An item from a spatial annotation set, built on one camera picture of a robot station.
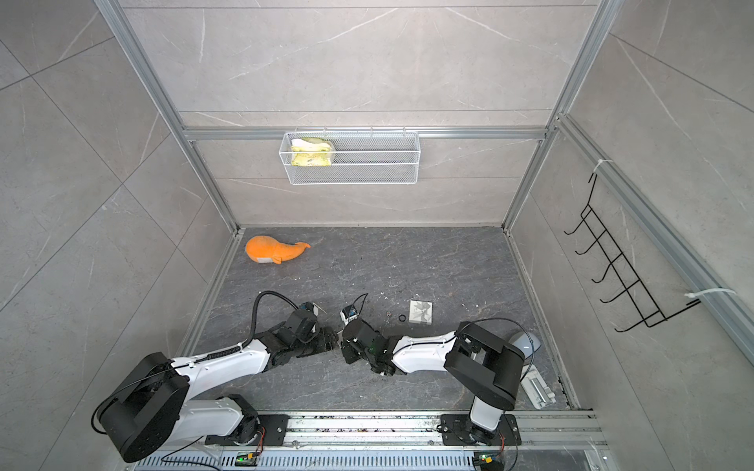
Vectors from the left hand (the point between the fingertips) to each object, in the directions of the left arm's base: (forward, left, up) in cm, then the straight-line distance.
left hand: (335, 336), depth 88 cm
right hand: (-2, -4, +1) cm, 4 cm away
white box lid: (+7, -27, 0) cm, 28 cm away
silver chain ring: (+7, -17, -1) cm, 18 cm away
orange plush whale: (+32, +26, +5) cm, 41 cm away
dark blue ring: (+7, -21, -3) cm, 23 cm away
